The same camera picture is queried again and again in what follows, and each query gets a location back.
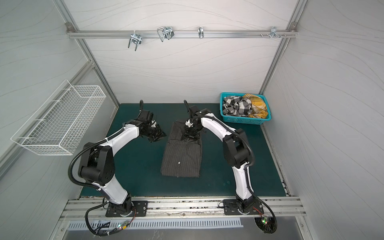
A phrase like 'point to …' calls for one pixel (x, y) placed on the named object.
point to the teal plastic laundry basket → (243, 120)
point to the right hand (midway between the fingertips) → (185, 136)
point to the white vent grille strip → (169, 224)
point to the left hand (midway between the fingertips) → (169, 133)
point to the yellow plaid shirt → (259, 108)
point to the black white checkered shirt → (236, 105)
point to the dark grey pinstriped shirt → (181, 158)
